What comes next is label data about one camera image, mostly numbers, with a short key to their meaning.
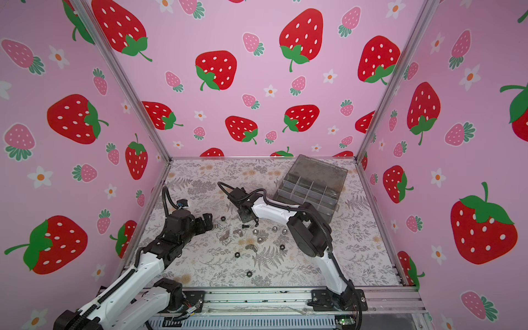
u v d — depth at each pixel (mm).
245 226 927
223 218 960
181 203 730
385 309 735
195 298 748
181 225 633
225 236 898
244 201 707
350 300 648
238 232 915
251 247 862
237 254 856
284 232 922
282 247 877
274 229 929
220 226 929
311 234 529
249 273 803
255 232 922
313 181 1045
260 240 888
